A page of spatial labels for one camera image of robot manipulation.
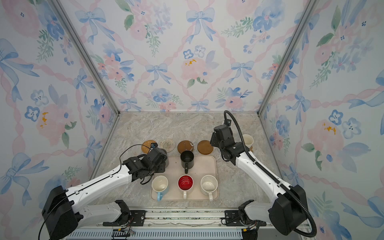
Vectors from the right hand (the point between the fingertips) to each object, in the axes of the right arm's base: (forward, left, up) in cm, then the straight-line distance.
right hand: (217, 135), depth 82 cm
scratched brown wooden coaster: (+5, +19, -19) cm, 27 cm away
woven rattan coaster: (+7, +45, -20) cm, 50 cm away
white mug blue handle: (-21, +32, -16) cm, 41 cm away
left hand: (-13, +30, -8) cm, 34 cm away
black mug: (-7, +17, -16) cm, 24 cm away
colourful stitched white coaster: (+5, +31, -18) cm, 36 cm away
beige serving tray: (-8, +8, -20) cm, 23 cm away
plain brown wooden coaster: (+5, +6, -19) cm, 21 cm away
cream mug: (+4, -21, -10) cm, 23 cm away
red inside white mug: (-20, +18, -18) cm, 32 cm away
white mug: (-20, +4, -18) cm, 28 cm away
